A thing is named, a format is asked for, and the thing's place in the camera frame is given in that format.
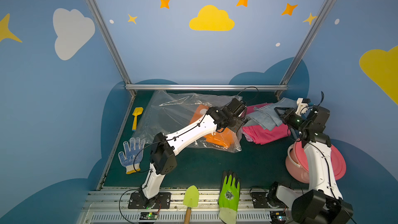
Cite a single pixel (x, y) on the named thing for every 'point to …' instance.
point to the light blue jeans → (267, 116)
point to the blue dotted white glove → (133, 156)
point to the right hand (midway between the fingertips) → (278, 107)
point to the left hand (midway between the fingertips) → (240, 121)
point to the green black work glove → (228, 197)
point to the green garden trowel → (191, 200)
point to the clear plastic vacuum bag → (165, 112)
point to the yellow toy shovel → (138, 111)
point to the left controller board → (148, 215)
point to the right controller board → (278, 216)
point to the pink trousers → (259, 135)
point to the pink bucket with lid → (296, 165)
